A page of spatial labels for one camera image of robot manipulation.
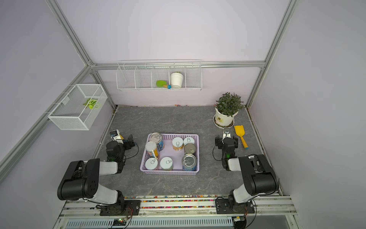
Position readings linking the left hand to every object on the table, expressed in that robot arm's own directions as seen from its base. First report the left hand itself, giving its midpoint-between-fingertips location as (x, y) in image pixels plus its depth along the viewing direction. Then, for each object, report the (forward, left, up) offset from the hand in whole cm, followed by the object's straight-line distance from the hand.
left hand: (125, 136), depth 92 cm
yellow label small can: (-4, -41, -3) cm, 41 cm away
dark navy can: (-13, -41, +2) cm, 43 cm away
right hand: (-3, -66, -1) cm, 66 cm away
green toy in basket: (+10, +15, +21) cm, 28 cm away
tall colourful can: (-12, -19, +5) cm, 23 cm away
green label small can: (-19, -27, -2) cm, 33 cm away
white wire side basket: (+9, +22, +19) cm, 30 cm away
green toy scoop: (+32, -24, +17) cm, 43 cm away
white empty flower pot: (+26, -35, +24) cm, 50 cm away
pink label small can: (-18, -18, -3) cm, 26 cm away
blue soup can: (-4, -21, +2) cm, 22 cm away
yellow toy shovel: (+3, -80, -8) cm, 80 cm away
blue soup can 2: (-21, -40, +2) cm, 45 cm away
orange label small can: (-6, -34, -3) cm, 34 cm away
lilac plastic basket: (-10, -29, -11) cm, 33 cm away
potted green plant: (+12, -68, +10) cm, 70 cm away
